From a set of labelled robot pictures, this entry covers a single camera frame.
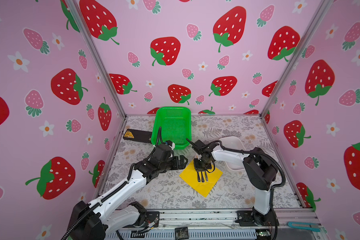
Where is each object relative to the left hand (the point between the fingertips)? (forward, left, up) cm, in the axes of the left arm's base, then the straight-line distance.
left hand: (182, 160), depth 78 cm
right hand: (+1, -7, -15) cm, 17 cm away
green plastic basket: (+41, +7, -16) cm, 45 cm away
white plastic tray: (+21, -35, -13) cm, 43 cm away
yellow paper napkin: (-1, -5, -16) cm, 16 cm away
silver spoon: (-3, -12, -16) cm, 20 cm away
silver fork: (-3, -14, -15) cm, 21 cm away
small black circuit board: (-31, 0, -14) cm, 33 cm away
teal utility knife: (-27, -63, -15) cm, 70 cm away
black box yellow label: (+27, +33, -14) cm, 45 cm away
